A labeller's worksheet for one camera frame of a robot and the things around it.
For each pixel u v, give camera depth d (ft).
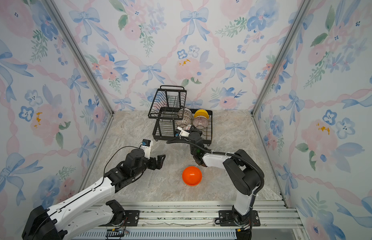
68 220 1.43
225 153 1.79
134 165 1.95
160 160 2.37
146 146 2.24
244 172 1.59
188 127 2.88
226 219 2.40
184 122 3.62
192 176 2.75
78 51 2.77
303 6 2.26
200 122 3.60
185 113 3.74
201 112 3.56
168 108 3.73
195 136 2.31
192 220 2.46
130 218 2.44
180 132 2.61
